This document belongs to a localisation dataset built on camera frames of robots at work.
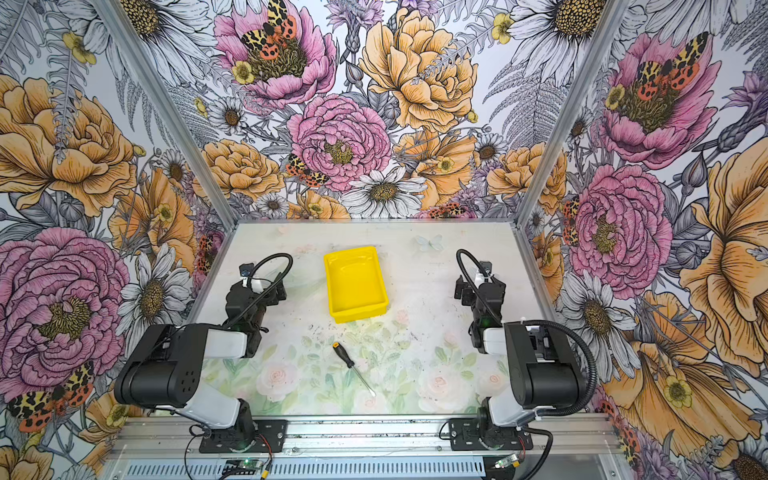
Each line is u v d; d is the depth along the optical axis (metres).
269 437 0.74
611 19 0.73
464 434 0.74
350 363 0.85
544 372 0.45
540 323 0.53
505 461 0.72
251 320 0.73
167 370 0.46
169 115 0.90
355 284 1.01
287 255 0.76
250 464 0.71
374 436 0.76
